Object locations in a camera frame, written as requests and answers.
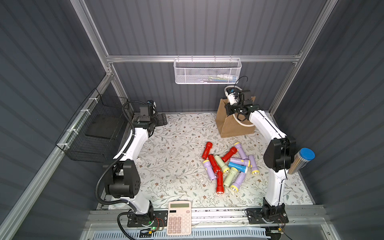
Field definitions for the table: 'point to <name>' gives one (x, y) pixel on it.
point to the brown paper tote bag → (229, 125)
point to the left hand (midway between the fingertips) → (161, 117)
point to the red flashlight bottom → (220, 188)
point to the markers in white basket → (221, 78)
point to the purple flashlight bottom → (240, 177)
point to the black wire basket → (97, 132)
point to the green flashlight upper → (225, 168)
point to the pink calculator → (179, 220)
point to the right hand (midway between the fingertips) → (228, 104)
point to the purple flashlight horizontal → (240, 161)
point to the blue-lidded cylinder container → (301, 159)
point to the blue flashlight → (240, 167)
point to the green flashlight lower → (230, 176)
